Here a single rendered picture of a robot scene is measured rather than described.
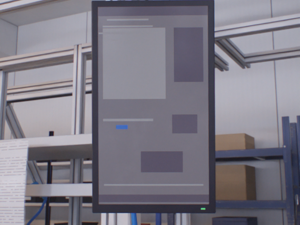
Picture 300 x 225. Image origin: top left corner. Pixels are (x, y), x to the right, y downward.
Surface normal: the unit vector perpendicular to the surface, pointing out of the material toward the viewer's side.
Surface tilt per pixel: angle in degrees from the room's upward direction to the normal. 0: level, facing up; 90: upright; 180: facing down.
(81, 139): 90
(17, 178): 89
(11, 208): 91
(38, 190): 90
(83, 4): 180
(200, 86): 101
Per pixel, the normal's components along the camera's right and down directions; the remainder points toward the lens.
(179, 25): -0.03, -0.01
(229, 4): -0.44, -0.18
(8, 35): 0.90, -0.09
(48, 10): 0.00, 0.98
